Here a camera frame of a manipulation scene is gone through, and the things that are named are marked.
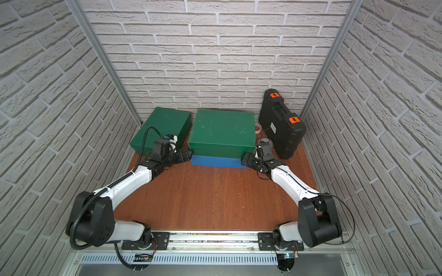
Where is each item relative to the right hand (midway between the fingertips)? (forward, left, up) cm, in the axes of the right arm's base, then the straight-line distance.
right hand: (250, 161), depth 89 cm
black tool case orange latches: (+15, -18, +9) cm, 25 cm away
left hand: (+5, +32, +5) cm, 33 cm away
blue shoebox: (-3, +18, +6) cm, 19 cm away
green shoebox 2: (+32, +49, +1) cm, 58 cm away
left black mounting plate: (-33, +44, -9) cm, 56 cm away
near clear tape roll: (+20, -14, -7) cm, 25 cm away
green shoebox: (+10, +14, +12) cm, 21 cm away
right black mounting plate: (-36, -3, -10) cm, 37 cm away
